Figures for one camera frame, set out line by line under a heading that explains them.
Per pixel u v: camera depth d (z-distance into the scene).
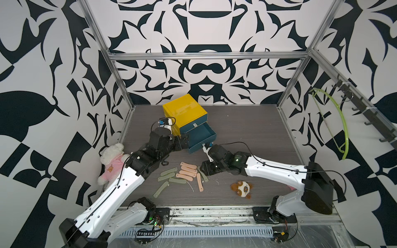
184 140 0.64
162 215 0.74
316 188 0.42
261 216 0.74
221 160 0.60
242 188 0.79
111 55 0.91
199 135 0.88
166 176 0.85
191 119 0.84
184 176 0.87
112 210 0.42
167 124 0.63
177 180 0.85
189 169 0.89
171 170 0.88
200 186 0.83
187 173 0.88
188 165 0.89
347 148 0.66
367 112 0.59
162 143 0.53
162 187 0.83
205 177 0.85
